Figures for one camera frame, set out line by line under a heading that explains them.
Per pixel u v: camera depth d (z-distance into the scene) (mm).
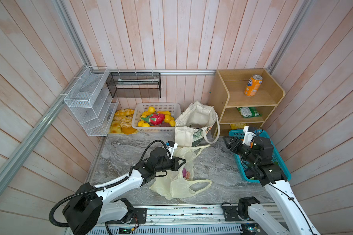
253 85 789
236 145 624
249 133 636
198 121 1048
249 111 928
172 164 685
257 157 533
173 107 1147
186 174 858
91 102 687
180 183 733
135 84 1040
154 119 1048
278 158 842
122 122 1036
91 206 403
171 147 713
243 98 872
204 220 730
